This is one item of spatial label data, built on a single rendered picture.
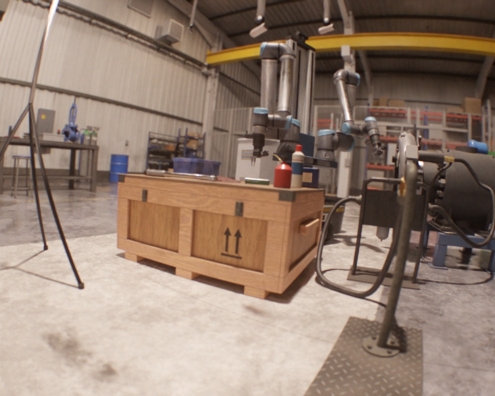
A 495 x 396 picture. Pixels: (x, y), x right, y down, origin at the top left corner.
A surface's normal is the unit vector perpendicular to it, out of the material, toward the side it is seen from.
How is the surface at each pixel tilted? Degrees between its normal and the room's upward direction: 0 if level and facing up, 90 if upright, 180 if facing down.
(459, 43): 90
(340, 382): 0
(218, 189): 90
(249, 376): 0
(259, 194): 90
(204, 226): 90
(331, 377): 0
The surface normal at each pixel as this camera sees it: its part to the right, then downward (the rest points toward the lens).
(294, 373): 0.08, -0.99
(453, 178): -0.40, -0.11
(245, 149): -0.78, -0.02
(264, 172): 0.62, 0.11
